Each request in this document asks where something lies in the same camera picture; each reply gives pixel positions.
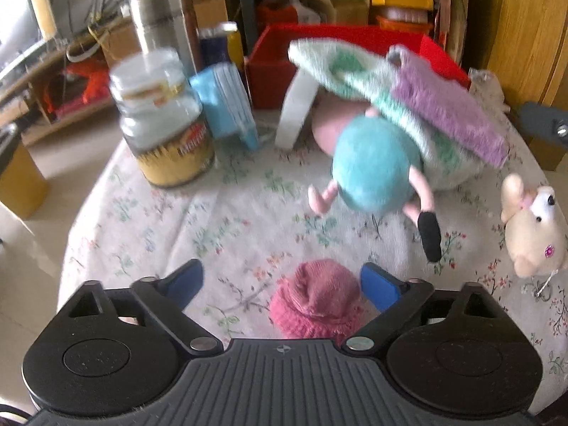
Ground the pink knitted hat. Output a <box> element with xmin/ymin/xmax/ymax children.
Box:
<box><xmin>269</xmin><ymin>259</ymin><xmax>363</xmax><ymax>344</ymax></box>

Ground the purple knitted cloth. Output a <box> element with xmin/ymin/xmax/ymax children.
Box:
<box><xmin>386</xmin><ymin>44</ymin><xmax>508</xmax><ymax>168</ymax></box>

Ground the cream bear plush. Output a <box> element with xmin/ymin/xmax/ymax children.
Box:
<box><xmin>501</xmin><ymin>173</ymin><xmax>567</xmax><ymax>278</ymax></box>

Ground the pig plush blue body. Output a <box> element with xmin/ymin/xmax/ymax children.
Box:
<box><xmin>308</xmin><ymin>97</ymin><xmax>442</xmax><ymax>263</ymax></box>

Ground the green white knitted cloth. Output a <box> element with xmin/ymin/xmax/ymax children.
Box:
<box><xmin>288</xmin><ymin>39</ymin><xmax>485</xmax><ymax>190</ymax></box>

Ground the white sponge block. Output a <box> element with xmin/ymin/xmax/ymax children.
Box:
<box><xmin>275</xmin><ymin>68</ymin><xmax>320</xmax><ymax>151</ymax></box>

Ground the floral tablecloth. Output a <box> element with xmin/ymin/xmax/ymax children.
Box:
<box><xmin>56</xmin><ymin>70</ymin><xmax>568</xmax><ymax>416</ymax></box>

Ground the orange plastic basket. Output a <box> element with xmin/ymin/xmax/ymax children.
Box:
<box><xmin>376</xmin><ymin>16</ymin><xmax>433</xmax><ymax>36</ymax></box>

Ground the glass jar yellow label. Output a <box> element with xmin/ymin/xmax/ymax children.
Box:
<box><xmin>109</xmin><ymin>48</ymin><xmax>215</xmax><ymax>187</ymax></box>

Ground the blue tissue pack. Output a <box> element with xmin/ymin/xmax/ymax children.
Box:
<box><xmin>189</xmin><ymin>62</ymin><xmax>260</xmax><ymax>151</ymax></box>

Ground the brown cardboard box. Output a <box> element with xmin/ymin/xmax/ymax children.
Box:
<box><xmin>306</xmin><ymin>0</ymin><xmax>369</xmax><ymax>26</ymax></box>

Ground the wooden tv cabinet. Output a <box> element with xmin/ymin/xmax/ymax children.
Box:
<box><xmin>1</xmin><ymin>16</ymin><xmax>141</xmax><ymax>146</ymax></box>

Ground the red storage box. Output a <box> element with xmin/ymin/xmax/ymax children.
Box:
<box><xmin>245</xmin><ymin>23</ymin><xmax>471</xmax><ymax>110</ymax></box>

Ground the blue yellow drink can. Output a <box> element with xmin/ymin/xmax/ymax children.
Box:
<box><xmin>198</xmin><ymin>21</ymin><xmax>245</xmax><ymax>71</ymax></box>

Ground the stainless steel thermos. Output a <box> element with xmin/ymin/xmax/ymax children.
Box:
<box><xmin>130</xmin><ymin>0</ymin><xmax>204</xmax><ymax>77</ymax></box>

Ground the red white plastic bag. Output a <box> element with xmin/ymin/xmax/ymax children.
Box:
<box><xmin>255</xmin><ymin>0</ymin><xmax>322</xmax><ymax>34</ymax></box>

